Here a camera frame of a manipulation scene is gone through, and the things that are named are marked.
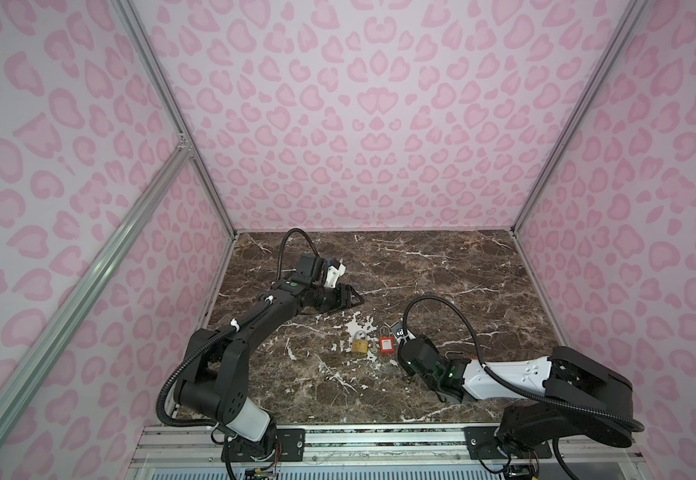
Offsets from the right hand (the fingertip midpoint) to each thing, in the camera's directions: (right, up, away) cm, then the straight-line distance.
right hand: (406, 340), depth 87 cm
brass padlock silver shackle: (-13, -3, +3) cm, 14 cm away
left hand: (-13, +12, -4) cm, 19 cm away
